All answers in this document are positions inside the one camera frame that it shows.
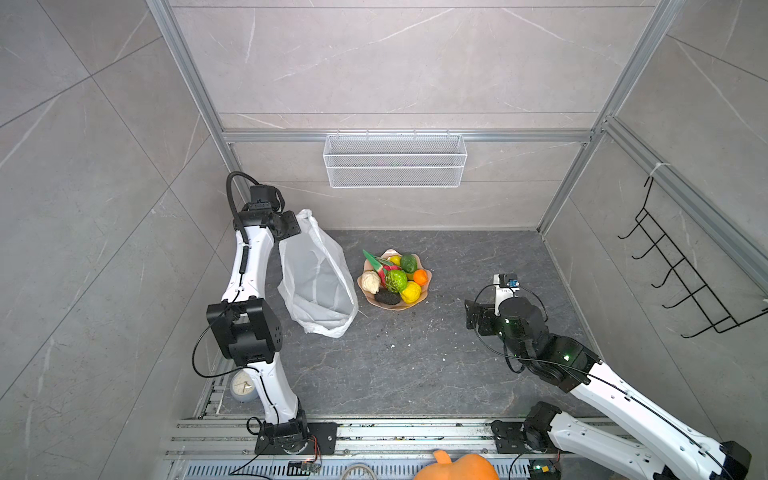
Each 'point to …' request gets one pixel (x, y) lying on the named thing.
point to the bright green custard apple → (396, 280)
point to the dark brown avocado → (387, 297)
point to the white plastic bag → (317, 285)
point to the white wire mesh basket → (395, 161)
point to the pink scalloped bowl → (419, 266)
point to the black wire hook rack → (681, 268)
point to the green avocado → (409, 263)
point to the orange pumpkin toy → (466, 467)
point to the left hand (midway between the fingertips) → (291, 222)
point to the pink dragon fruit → (382, 266)
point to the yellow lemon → (411, 293)
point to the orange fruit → (421, 277)
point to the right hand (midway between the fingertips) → (485, 302)
